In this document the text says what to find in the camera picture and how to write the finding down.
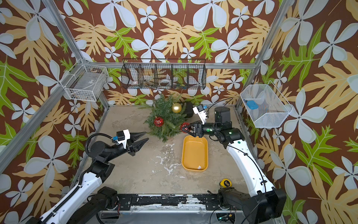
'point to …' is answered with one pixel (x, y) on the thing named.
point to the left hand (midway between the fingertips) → (146, 134)
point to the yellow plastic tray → (195, 153)
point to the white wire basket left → (86, 82)
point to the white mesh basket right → (272, 109)
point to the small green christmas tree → (166, 116)
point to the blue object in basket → (252, 104)
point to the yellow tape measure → (225, 183)
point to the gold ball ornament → (176, 108)
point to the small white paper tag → (199, 167)
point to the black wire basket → (165, 73)
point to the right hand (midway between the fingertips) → (185, 128)
